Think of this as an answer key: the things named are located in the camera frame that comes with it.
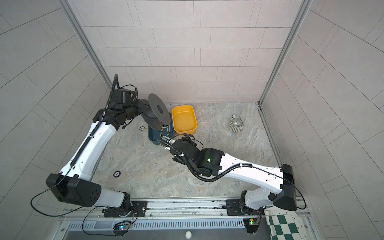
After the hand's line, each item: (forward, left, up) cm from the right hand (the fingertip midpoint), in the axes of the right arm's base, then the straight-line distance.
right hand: (177, 144), depth 67 cm
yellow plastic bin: (+33, 0, -23) cm, 41 cm away
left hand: (+21, +15, +7) cm, 27 cm away
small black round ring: (-3, +36, -23) cm, 43 cm away
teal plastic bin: (+24, +11, -22) cm, 34 cm away
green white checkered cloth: (-31, -46, -26) cm, 61 cm away
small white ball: (-32, -3, -17) cm, 36 cm away
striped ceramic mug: (+26, -37, -22) cm, 50 cm away
